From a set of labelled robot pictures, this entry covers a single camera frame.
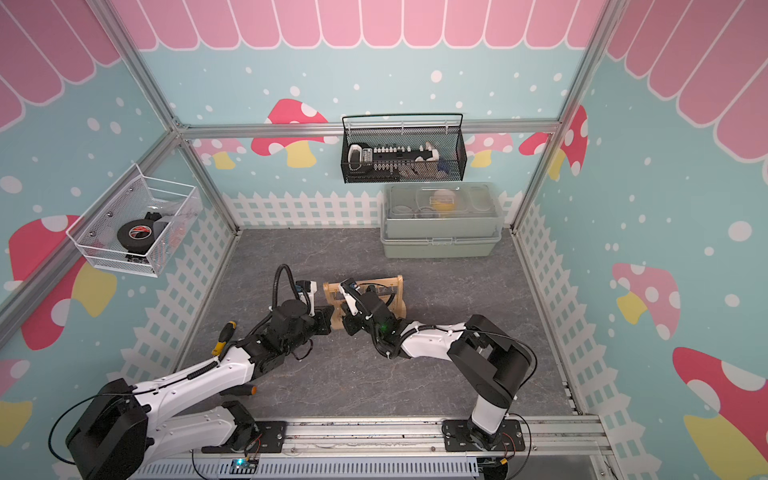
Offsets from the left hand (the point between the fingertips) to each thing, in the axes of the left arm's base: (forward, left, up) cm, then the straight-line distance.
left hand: (335, 312), depth 84 cm
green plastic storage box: (+35, -32, +4) cm, 47 cm away
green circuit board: (-35, +20, -14) cm, 43 cm away
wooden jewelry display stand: (+3, 0, +4) cm, 5 cm away
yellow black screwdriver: (-3, +35, -10) cm, 36 cm away
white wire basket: (+20, +44, +22) cm, 53 cm away
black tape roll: (+7, +45, +23) cm, 51 cm away
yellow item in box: (+42, -34, +6) cm, 54 cm away
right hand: (+2, -2, 0) cm, 3 cm away
